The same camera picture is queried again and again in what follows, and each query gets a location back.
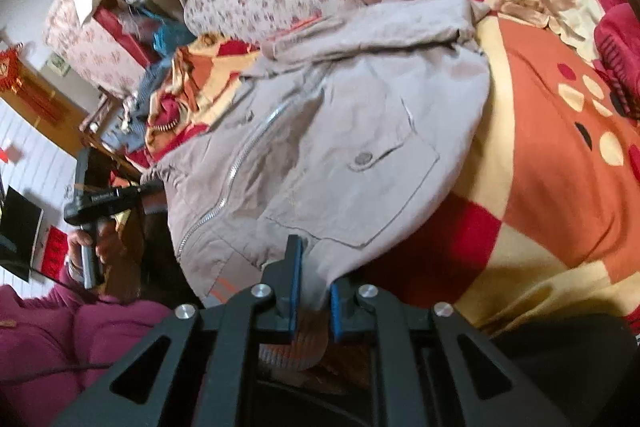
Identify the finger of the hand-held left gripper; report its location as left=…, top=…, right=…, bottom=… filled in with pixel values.
left=120, top=183, right=166, bottom=210

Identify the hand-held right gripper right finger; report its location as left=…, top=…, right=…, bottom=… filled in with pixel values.
left=327, top=277, right=571, bottom=427

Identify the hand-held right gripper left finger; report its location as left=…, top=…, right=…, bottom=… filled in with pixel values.
left=52, top=234, right=306, bottom=427

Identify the beige zip jacket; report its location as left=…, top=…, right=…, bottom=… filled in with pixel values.
left=142, top=0, right=493, bottom=370

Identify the person's left hand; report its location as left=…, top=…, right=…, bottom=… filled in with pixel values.
left=66, top=221, right=123, bottom=283

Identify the dark flat screen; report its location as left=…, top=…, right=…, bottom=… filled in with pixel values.
left=0, top=186, right=45, bottom=280

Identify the blue-grey striped cloth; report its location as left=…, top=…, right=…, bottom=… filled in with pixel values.
left=120, top=57, right=173, bottom=148

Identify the floral covered box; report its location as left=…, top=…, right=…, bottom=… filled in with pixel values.
left=44, top=0, right=151, bottom=100

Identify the blue plastic bag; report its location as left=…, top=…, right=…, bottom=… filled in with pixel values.
left=152, top=19, right=197, bottom=58

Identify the red box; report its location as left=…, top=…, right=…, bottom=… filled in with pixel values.
left=95, top=7, right=161, bottom=68

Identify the orange red printed fleece blanket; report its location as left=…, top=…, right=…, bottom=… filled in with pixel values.
left=142, top=0, right=640, bottom=338

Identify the red knot wall ornament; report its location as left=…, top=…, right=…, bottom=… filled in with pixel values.
left=0, top=42, right=65, bottom=124

